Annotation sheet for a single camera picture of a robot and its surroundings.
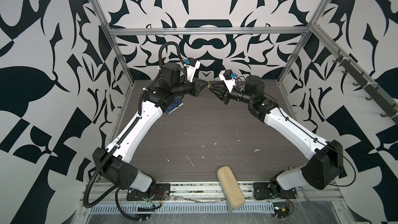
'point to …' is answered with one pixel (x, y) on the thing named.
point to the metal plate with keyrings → (208, 88)
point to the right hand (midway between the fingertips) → (213, 84)
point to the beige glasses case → (230, 187)
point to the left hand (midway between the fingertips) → (209, 79)
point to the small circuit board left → (151, 209)
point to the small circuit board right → (281, 209)
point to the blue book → (177, 103)
